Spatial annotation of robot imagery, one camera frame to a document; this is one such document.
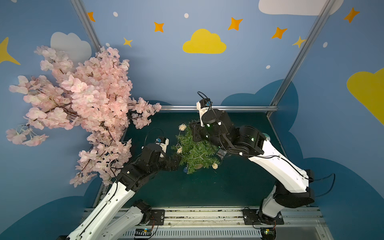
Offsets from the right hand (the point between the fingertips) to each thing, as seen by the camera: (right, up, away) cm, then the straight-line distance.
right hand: (194, 123), depth 59 cm
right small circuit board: (+37, -55, +14) cm, 68 cm away
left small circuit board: (-25, -54, +14) cm, 61 cm away
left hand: (-10, -15, +14) cm, 23 cm away
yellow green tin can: (+49, -8, +40) cm, 64 cm away
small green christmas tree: (-1, -15, +13) cm, 20 cm away
